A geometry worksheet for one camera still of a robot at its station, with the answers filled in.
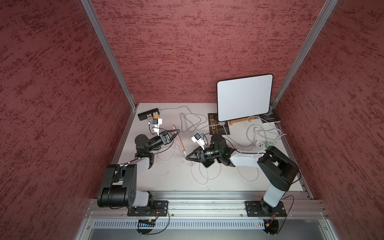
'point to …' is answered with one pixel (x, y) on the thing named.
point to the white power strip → (261, 145)
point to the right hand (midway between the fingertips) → (187, 160)
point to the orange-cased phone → (180, 141)
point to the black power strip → (143, 115)
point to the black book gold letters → (216, 127)
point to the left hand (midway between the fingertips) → (178, 133)
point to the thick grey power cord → (202, 126)
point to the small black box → (271, 116)
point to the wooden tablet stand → (231, 122)
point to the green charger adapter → (270, 143)
